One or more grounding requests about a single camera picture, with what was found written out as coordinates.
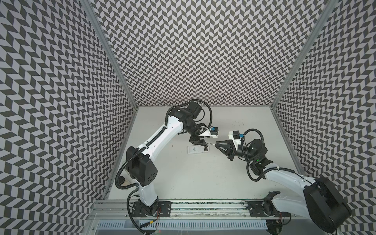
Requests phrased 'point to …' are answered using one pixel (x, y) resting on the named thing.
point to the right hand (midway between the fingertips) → (215, 148)
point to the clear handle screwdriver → (211, 143)
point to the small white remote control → (196, 149)
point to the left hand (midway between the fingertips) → (205, 139)
